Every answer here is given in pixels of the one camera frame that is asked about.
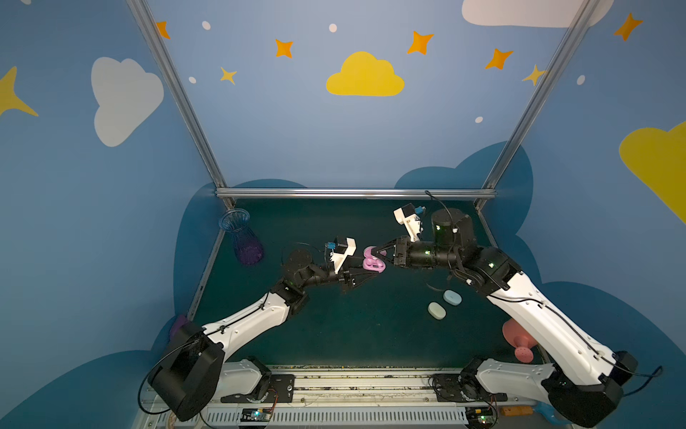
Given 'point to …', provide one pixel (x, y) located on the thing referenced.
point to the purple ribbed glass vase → (247, 248)
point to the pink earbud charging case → (371, 262)
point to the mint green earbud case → (436, 310)
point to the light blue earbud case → (451, 297)
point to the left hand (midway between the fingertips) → (377, 268)
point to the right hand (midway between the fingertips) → (378, 249)
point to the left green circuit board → (255, 415)
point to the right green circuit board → (480, 416)
